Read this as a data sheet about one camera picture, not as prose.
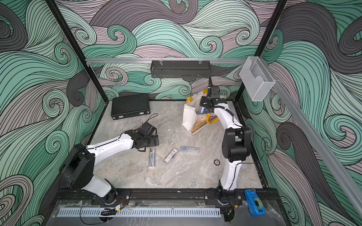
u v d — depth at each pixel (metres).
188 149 0.90
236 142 0.51
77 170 0.43
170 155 0.88
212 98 0.71
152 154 0.88
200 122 0.93
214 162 0.86
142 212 0.70
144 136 0.67
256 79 0.79
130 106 1.12
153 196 0.75
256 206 0.67
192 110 0.89
